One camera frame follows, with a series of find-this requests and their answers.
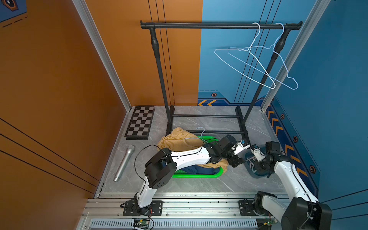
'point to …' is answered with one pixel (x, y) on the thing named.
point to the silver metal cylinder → (128, 153)
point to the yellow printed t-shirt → (178, 139)
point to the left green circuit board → (143, 223)
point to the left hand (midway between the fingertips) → (242, 152)
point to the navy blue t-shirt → (198, 169)
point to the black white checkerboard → (139, 125)
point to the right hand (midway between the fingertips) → (260, 164)
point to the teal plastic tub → (249, 160)
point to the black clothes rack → (242, 122)
